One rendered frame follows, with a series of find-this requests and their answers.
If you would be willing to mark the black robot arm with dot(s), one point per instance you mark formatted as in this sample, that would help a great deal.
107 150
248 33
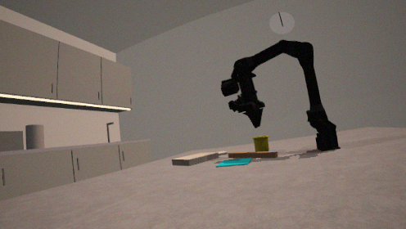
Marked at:
326 138

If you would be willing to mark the beige flat square slab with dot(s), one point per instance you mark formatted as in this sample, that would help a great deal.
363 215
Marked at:
195 159

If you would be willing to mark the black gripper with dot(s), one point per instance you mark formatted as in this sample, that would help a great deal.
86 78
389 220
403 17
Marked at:
251 106

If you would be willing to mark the dark olive-yellow cup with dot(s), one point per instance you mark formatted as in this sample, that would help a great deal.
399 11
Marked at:
261 143

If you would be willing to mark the orange flat bar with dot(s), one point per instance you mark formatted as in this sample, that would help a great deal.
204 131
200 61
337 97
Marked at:
247 155

